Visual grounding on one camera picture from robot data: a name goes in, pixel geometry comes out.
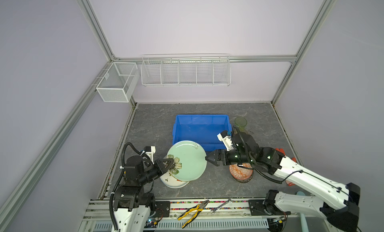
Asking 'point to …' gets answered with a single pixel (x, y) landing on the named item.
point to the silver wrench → (228, 201)
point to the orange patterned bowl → (240, 174)
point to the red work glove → (281, 151)
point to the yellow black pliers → (199, 208)
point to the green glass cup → (241, 122)
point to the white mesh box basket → (119, 83)
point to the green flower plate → (189, 161)
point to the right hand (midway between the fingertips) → (210, 159)
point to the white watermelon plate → (170, 181)
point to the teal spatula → (304, 225)
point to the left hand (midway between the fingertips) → (173, 163)
